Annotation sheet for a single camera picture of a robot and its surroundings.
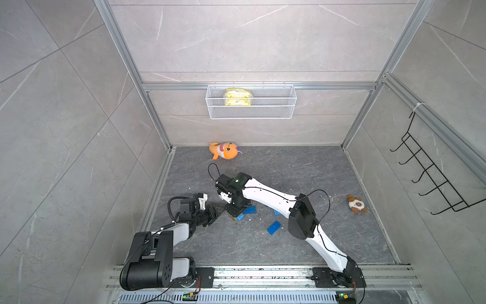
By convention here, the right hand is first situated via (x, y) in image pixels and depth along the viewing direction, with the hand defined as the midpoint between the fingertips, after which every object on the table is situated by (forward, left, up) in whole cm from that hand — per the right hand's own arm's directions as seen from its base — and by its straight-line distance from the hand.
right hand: (236, 212), depth 86 cm
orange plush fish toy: (+37, +6, +4) cm, 37 cm away
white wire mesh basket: (+52, -18, +25) cm, 60 cm away
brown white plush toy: (+4, -59, -2) cm, 59 cm away
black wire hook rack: (-10, -72, +27) cm, 77 cm away
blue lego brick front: (-6, -17, -4) cm, 19 cm away
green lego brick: (-6, +1, +8) cm, 10 cm away
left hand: (+2, +6, -1) cm, 7 cm away
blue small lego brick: (+3, -8, -3) cm, 9 cm away
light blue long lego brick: (-3, -2, +1) cm, 4 cm away
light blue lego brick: (-12, -15, +25) cm, 32 cm away
